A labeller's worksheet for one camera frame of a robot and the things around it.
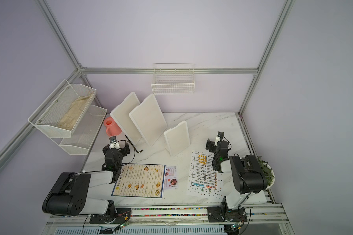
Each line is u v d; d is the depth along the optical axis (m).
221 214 0.73
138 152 0.97
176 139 0.88
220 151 0.73
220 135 0.82
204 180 0.86
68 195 0.44
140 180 0.86
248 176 0.47
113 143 0.76
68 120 0.75
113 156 0.69
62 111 0.77
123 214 0.73
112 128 1.00
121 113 0.83
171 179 0.86
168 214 0.75
